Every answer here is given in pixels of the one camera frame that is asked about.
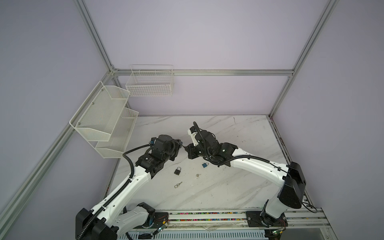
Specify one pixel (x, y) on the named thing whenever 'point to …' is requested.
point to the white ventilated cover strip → (199, 235)
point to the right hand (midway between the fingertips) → (183, 148)
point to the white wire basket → (150, 80)
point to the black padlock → (177, 171)
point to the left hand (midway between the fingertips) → (181, 142)
